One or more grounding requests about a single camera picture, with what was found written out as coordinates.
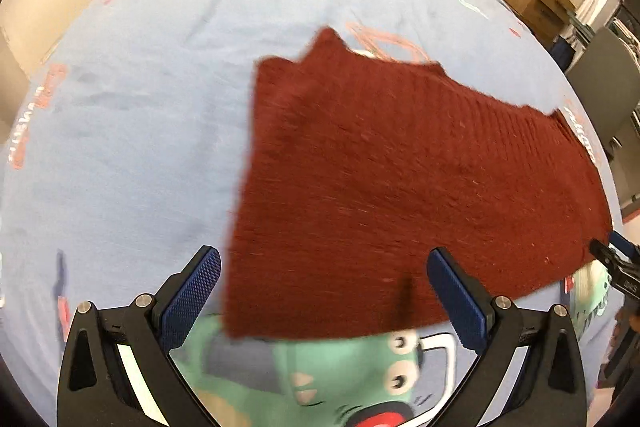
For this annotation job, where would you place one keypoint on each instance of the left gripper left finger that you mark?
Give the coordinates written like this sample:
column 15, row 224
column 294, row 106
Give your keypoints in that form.
column 117, row 369

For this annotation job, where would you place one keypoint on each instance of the dark red knit sweater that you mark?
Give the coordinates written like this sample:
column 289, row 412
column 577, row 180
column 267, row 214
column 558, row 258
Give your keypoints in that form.
column 359, row 167

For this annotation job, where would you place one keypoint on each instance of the blue cartoon print bedsheet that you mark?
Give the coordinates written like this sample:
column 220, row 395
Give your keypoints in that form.
column 129, row 149

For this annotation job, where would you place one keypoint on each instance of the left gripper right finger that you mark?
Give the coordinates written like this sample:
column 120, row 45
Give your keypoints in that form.
column 550, row 389

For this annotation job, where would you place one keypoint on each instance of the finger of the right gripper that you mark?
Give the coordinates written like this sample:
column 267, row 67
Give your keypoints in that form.
column 621, row 260

